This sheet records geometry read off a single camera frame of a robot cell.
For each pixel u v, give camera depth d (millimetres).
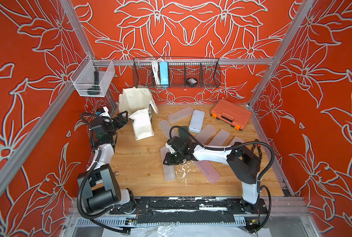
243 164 490
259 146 943
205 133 1007
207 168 858
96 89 801
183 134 1005
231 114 1068
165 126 1060
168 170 799
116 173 852
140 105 1078
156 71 899
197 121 1064
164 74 896
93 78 872
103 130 637
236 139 971
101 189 428
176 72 976
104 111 725
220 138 994
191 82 949
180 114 1127
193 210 727
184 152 691
